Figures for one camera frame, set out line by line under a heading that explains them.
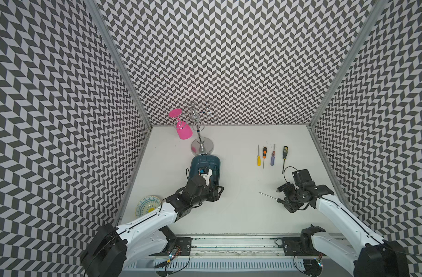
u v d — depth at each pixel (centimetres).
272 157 101
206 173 74
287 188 75
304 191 62
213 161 99
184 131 96
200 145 105
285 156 102
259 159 102
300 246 72
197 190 62
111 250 39
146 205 82
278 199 86
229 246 75
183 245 72
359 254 41
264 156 102
